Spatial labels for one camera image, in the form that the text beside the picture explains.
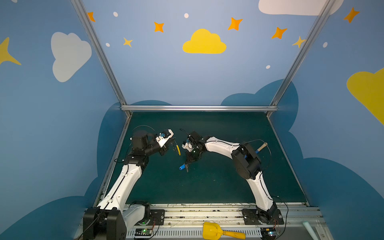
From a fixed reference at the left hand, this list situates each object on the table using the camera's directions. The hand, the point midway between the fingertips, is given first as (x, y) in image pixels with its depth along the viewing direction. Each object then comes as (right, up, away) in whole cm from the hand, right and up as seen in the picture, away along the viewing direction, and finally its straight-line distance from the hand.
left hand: (173, 137), depth 78 cm
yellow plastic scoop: (+20, -44, -9) cm, 49 cm away
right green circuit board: (+47, -46, -7) cm, 66 cm away
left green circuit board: (-13, -45, -7) cm, 48 cm away
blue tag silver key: (+4, -20, +14) cm, 25 cm away
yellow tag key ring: (+3, -7, +2) cm, 8 cm away
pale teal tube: (+67, -44, -8) cm, 80 cm away
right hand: (+6, -17, +15) cm, 23 cm away
